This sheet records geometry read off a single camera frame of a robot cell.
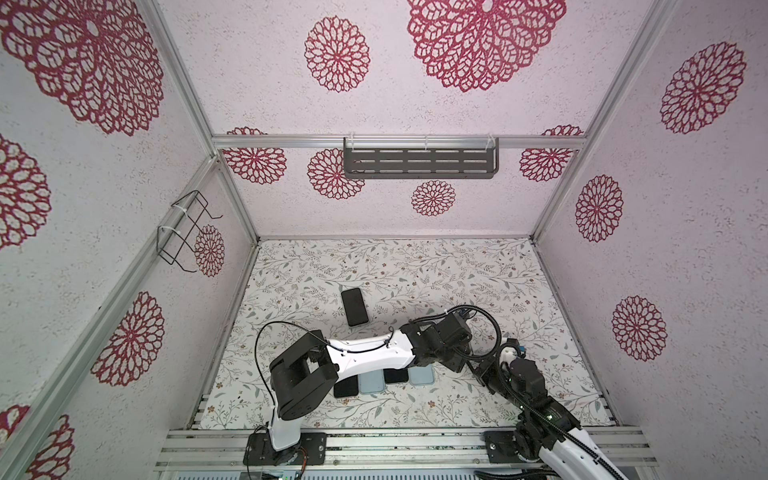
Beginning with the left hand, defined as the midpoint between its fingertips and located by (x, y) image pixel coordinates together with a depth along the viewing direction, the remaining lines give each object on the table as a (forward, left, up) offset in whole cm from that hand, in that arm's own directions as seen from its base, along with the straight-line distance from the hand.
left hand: (456, 355), depth 81 cm
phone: (+21, +30, -8) cm, 37 cm away
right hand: (0, -1, +1) cm, 2 cm away
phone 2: (-3, +16, -7) cm, 18 cm away
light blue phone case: (-4, +24, -7) cm, 25 cm away
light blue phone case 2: (-2, +10, -9) cm, 13 cm away
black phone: (-6, +30, -7) cm, 32 cm away
